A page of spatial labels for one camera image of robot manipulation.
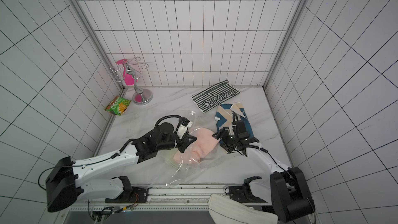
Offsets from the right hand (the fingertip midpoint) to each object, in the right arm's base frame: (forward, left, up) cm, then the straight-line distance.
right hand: (215, 135), depth 86 cm
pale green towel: (-13, +25, 0) cm, 28 cm away
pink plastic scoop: (+35, +61, +9) cm, 71 cm away
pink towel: (-4, +6, -1) cm, 7 cm away
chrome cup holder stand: (+31, +55, -5) cm, 63 cm away
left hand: (-9, +12, +10) cm, 17 cm away
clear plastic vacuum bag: (-22, +22, 0) cm, 31 cm away
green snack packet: (+17, +64, +2) cm, 67 cm away
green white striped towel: (+33, +1, -4) cm, 34 cm away
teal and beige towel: (+19, -6, -6) cm, 21 cm away
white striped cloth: (-34, -5, -6) cm, 35 cm away
